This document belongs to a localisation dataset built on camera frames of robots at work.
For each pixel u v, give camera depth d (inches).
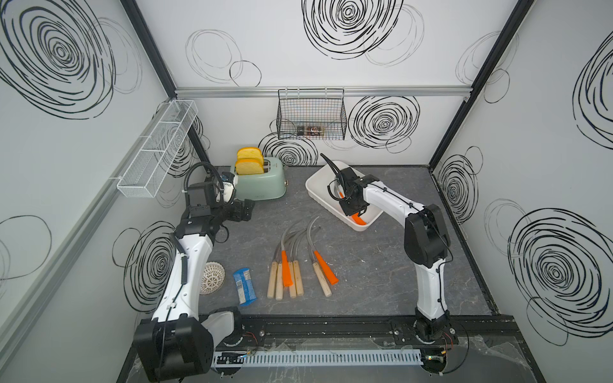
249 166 36.9
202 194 22.6
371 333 29.8
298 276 33.0
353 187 27.3
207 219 22.1
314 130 34.9
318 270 33.4
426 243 21.2
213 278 33.2
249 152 37.9
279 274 33.3
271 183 40.2
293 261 34.3
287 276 32.7
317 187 42.8
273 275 33.2
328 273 33.6
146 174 28.8
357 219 38.9
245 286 32.0
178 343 14.7
